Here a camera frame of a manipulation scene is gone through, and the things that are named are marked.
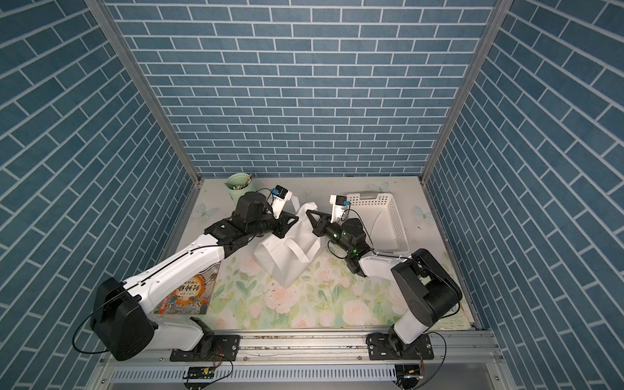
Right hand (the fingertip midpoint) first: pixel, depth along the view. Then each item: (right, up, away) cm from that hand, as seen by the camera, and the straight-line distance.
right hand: (309, 214), depth 80 cm
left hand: (-2, -2, -2) cm, 4 cm away
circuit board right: (+30, -47, -10) cm, 56 cm away
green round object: (-30, +11, +16) cm, 35 cm away
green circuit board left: (-32, -47, -8) cm, 58 cm away
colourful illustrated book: (-40, -28, +2) cm, 49 cm away
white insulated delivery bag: (-7, -14, -4) cm, 16 cm away
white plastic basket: (+30, -4, +25) cm, 40 cm away
